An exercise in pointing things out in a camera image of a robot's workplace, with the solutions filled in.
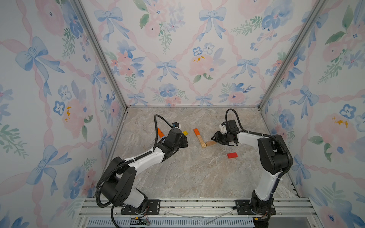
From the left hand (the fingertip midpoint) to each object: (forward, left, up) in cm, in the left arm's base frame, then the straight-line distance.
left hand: (188, 137), depth 87 cm
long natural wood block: (+3, -10, -11) cm, 15 cm away
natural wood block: (+3, -16, -11) cm, 20 cm away
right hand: (+6, -19, -11) cm, 23 cm away
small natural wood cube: (+1, -11, -12) cm, 16 cm away
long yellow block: (+11, +2, -11) cm, 16 cm away
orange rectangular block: (+12, -7, -11) cm, 18 cm away
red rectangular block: (-6, -29, -12) cm, 32 cm away
